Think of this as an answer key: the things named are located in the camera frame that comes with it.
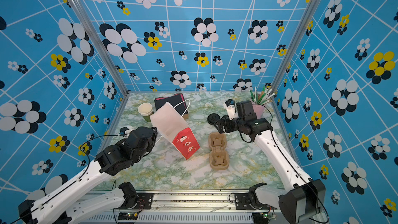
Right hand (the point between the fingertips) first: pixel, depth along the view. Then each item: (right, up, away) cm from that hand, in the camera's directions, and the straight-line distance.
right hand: (225, 121), depth 78 cm
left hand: (-31, -1, -7) cm, 31 cm away
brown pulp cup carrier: (-2, -21, +6) cm, 22 cm away
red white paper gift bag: (-32, 0, +13) cm, 35 cm away
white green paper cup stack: (-50, +5, +24) cm, 56 cm away
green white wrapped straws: (+25, +13, +13) cm, 31 cm away
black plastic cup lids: (-5, 0, +24) cm, 25 cm away
